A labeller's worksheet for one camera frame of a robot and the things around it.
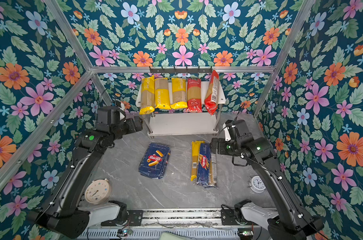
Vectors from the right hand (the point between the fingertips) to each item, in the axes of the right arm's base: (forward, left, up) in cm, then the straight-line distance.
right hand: (218, 145), depth 68 cm
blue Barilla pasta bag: (+4, +35, -23) cm, 42 cm away
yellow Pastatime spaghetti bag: (+24, +28, +8) cm, 38 cm away
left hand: (+10, +38, +8) cm, 40 cm away
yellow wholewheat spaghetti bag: (+28, +19, +9) cm, 35 cm away
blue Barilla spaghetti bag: (-7, +6, -23) cm, 25 cm away
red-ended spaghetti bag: (+21, +2, +9) cm, 23 cm away
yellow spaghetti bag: (+14, +10, -26) cm, 31 cm away
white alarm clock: (-9, -23, -26) cm, 36 cm away
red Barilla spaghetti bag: (+26, +11, +9) cm, 30 cm away
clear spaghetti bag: (-2, 0, -26) cm, 26 cm away
